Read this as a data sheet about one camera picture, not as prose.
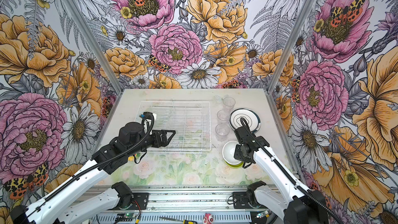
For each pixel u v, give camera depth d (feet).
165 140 2.05
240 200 2.41
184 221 2.25
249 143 1.86
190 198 2.51
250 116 3.35
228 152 2.77
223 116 3.45
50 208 1.32
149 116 2.07
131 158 1.92
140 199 2.45
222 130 3.17
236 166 2.60
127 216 2.32
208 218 2.16
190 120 3.44
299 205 1.29
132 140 1.81
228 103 3.65
